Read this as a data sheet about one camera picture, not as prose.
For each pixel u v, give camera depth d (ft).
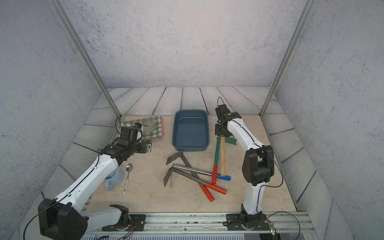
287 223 2.45
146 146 2.39
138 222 2.39
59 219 1.24
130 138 2.03
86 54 2.85
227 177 2.83
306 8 2.30
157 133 3.55
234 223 2.30
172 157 3.12
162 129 3.65
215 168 2.85
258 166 1.62
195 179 2.78
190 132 3.56
